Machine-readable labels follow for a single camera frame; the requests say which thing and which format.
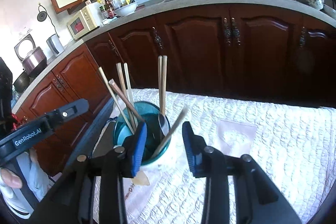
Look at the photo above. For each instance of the white quilted tablecloth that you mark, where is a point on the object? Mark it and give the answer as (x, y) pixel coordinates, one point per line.
(295, 146)

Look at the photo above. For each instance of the dark sauce bottle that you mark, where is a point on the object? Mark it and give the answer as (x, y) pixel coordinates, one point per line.
(109, 9)

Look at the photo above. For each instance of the light wooden chopstick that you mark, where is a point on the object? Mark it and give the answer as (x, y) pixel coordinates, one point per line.
(115, 99)
(123, 88)

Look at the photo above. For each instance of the cream microwave oven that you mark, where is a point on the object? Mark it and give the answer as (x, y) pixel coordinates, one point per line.
(85, 20)

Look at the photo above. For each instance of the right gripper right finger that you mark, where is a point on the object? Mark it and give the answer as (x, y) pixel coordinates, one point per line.
(195, 151)

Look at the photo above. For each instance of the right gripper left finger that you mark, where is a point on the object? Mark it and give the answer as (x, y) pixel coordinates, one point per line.
(134, 147)

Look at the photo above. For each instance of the thin wooden chopstick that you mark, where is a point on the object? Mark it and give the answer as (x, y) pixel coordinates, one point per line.
(159, 79)
(163, 84)

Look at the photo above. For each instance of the purple rice cooker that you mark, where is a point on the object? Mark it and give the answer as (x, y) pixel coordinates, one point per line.
(32, 57)

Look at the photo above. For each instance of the white mixing bowl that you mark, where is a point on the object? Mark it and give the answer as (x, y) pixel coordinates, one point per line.
(126, 10)

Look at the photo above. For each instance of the white utensil holder teal rim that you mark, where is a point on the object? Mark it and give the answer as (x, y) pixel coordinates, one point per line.
(149, 113)

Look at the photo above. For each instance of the left gloved hand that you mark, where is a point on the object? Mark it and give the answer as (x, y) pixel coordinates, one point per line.
(37, 180)

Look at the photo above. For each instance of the metal spoon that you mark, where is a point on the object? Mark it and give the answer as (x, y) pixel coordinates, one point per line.
(163, 123)

